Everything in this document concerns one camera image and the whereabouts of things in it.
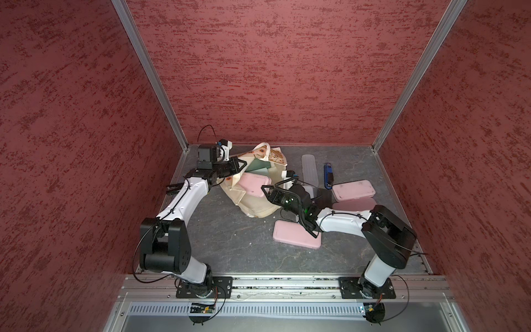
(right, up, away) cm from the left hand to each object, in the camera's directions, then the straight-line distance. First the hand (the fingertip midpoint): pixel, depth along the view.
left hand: (245, 166), depth 85 cm
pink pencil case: (+3, -7, +1) cm, 8 cm away
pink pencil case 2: (+52, -12, +16) cm, 56 cm away
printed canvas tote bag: (+8, +6, +1) cm, 10 cm away
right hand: (+7, -10, -2) cm, 13 cm away
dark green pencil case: (+4, +1, +26) cm, 26 cm away
